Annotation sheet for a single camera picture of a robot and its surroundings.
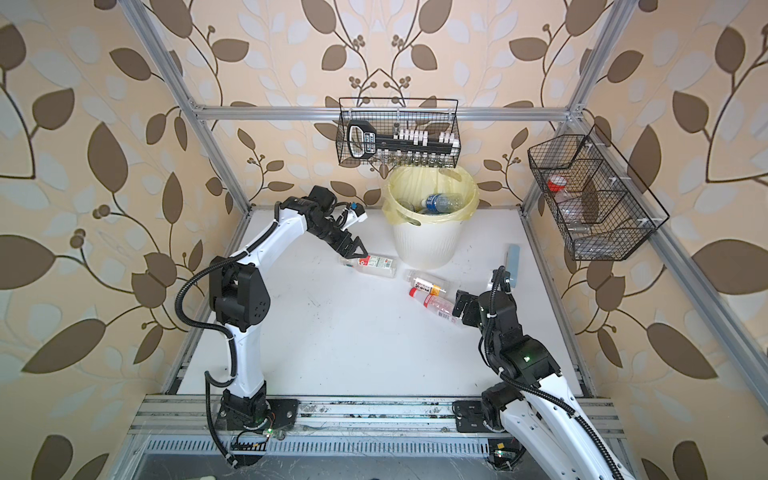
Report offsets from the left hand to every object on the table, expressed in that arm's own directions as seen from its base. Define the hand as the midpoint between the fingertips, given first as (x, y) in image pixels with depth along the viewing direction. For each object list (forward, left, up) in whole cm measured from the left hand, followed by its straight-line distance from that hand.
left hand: (358, 243), depth 89 cm
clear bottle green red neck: (-1, -6, -10) cm, 12 cm away
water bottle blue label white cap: (+19, -28, 0) cm, 34 cm away
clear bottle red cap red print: (-14, -25, -11) cm, 31 cm away
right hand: (-19, -32, +2) cm, 38 cm away
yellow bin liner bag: (+23, -18, -1) cm, 30 cm away
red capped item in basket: (+9, -55, +17) cm, 58 cm away
